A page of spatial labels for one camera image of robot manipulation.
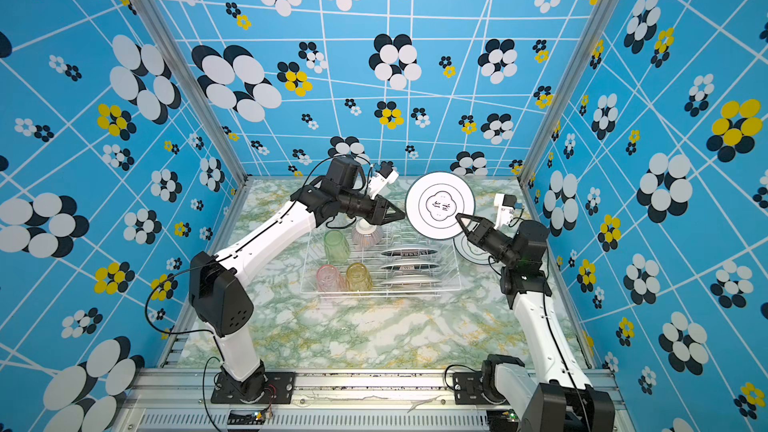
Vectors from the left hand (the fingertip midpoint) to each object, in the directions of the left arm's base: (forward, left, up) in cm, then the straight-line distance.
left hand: (404, 213), depth 76 cm
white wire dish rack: (+1, +7, -27) cm, 28 cm away
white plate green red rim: (+3, -3, -25) cm, 25 cm away
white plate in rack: (-2, -3, -25) cm, 25 cm away
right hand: (-2, -14, 0) cm, 14 cm away
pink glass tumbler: (-9, +21, -19) cm, 30 cm away
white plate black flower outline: (+5, -24, -26) cm, 36 cm away
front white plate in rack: (-12, -2, -14) cm, 18 cm away
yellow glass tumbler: (-7, +13, -22) cm, 27 cm away
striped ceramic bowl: (+8, +12, -21) cm, 25 cm away
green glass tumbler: (+5, +22, -26) cm, 34 cm away
